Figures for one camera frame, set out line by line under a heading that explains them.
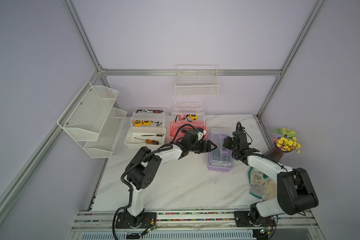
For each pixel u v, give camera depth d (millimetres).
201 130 847
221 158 867
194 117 1075
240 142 698
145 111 1075
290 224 742
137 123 1042
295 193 435
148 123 1044
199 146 800
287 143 737
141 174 503
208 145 800
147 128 1052
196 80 949
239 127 780
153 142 1012
